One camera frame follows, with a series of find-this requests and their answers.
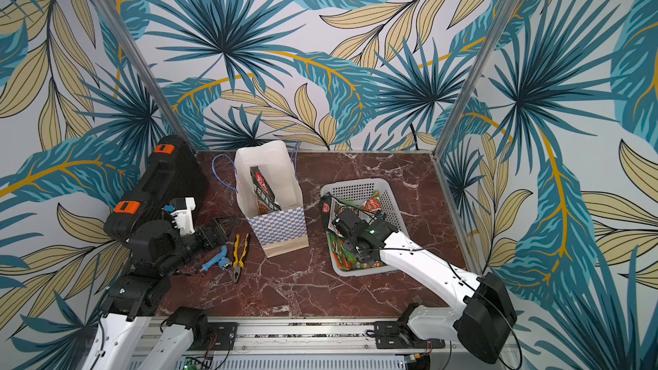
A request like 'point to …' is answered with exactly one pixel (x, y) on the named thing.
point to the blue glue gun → (221, 259)
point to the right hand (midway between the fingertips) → (353, 245)
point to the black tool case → (173, 170)
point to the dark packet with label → (329, 206)
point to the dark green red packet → (266, 200)
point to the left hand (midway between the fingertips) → (228, 225)
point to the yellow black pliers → (238, 262)
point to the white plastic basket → (360, 190)
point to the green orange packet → (343, 258)
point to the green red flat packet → (373, 203)
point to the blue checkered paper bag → (279, 233)
